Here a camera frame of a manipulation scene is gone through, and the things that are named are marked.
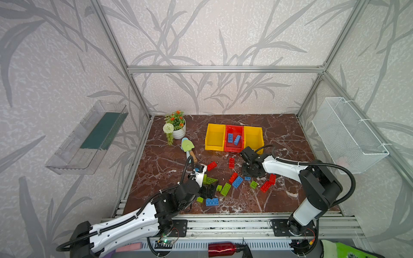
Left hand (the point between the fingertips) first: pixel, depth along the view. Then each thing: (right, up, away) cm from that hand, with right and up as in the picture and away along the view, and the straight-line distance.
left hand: (213, 175), depth 75 cm
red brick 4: (+29, -8, +11) cm, 32 cm away
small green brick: (+22, -8, +11) cm, 26 cm away
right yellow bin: (+26, +16, +32) cm, 44 cm away
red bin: (+13, +15, +29) cm, 35 cm away
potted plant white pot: (-24, +23, +21) cm, 40 cm away
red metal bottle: (+5, -27, -10) cm, 29 cm away
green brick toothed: (+3, -9, +9) cm, 13 cm away
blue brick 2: (+13, -8, +13) cm, 20 cm away
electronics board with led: (-22, -30, -4) cm, 38 cm away
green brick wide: (-2, -6, +12) cm, 14 cm away
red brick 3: (+11, -5, +13) cm, 18 cm away
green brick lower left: (-7, -14, +5) cm, 16 cm away
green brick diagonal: (+7, -11, +12) cm, 18 cm away
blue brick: (+10, +16, +30) cm, 36 cm away
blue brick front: (-2, -15, +5) cm, 16 cm away
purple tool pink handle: (-34, -28, -7) cm, 45 cm away
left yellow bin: (0, +17, +30) cm, 35 cm away
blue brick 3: (+19, -6, +14) cm, 24 cm away
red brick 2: (+11, +2, +20) cm, 23 cm away
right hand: (+18, 0, +18) cm, 25 cm away
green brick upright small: (-5, -5, +11) cm, 13 cm away
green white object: (+51, -30, -7) cm, 60 cm away
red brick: (-2, 0, +18) cm, 18 cm away
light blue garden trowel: (-17, +7, +23) cm, 30 cm away
